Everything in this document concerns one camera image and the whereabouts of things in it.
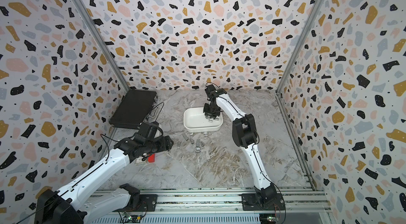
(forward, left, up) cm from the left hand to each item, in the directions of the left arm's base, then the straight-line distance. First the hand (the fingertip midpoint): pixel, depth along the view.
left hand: (170, 143), depth 81 cm
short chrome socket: (+5, -2, -11) cm, 13 cm away
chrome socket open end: (+2, -13, -12) cm, 18 cm away
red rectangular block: (-5, +11, -9) cm, 15 cm away
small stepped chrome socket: (+6, -16, -12) cm, 21 cm away
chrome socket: (+12, -9, -11) cm, 19 cm away
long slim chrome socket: (+6, -13, -12) cm, 19 cm away
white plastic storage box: (+22, -11, -12) cm, 27 cm away
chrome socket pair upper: (+12, -18, -11) cm, 24 cm away
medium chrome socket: (+7, -10, -12) cm, 17 cm away
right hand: (+22, -18, -7) cm, 30 cm away
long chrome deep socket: (+10, -5, -13) cm, 17 cm away
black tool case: (+32, +33, -11) cm, 47 cm away
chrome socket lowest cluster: (+1, -13, -11) cm, 17 cm away
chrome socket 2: (+21, -21, -11) cm, 31 cm away
